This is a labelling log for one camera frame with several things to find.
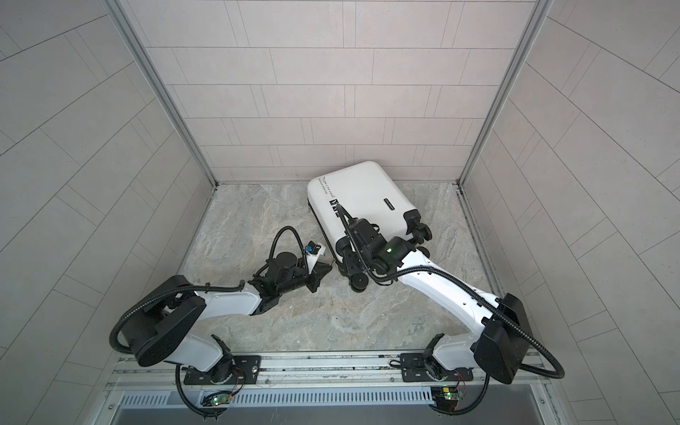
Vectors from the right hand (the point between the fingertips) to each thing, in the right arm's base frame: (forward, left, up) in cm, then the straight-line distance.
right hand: (346, 262), depth 77 cm
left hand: (+3, +3, -7) cm, 8 cm away
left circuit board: (-29, +34, -10) cm, 46 cm away
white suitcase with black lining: (+23, -8, +6) cm, 25 cm away
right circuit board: (-32, -24, -16) cm, 43 cm away
